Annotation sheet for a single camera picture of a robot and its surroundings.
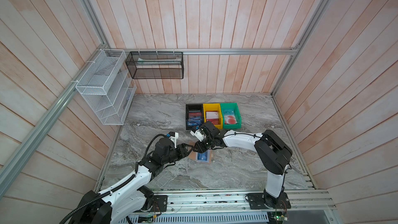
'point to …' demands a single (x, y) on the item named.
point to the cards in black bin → (194, 117)
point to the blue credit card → (203, 156)
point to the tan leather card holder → (192, 155)
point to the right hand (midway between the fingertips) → (194, 148)
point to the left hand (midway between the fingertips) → (191, 152)
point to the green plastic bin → (224, 106)
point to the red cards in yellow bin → (213, 116)
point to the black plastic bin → (193, 107)
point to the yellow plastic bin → (213, 107)
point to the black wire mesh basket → (156, 65)
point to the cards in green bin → (229, 116)
